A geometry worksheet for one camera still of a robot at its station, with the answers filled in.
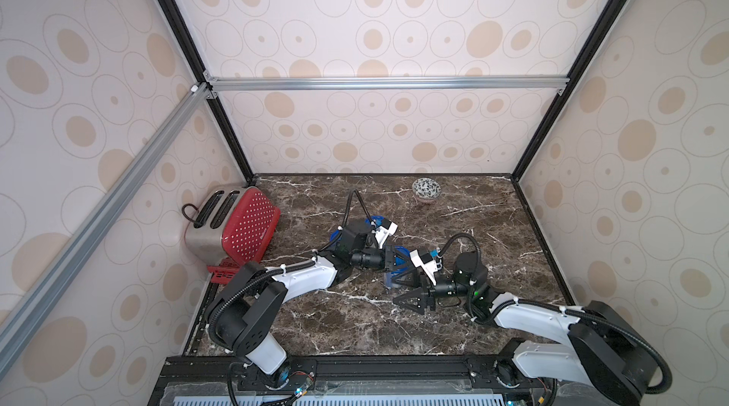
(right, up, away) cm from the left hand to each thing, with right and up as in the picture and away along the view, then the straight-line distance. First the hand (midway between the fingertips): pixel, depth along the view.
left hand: (417, 267), depth 76 cm
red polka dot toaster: (-53, +11, +7) cm, 54 cm away
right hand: (-4, -5, -4) cm, 7 cm away
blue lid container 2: (-11, +13, +2) cm, 17 cm away
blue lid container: (-6, -1, -1) cm, 6 cm away
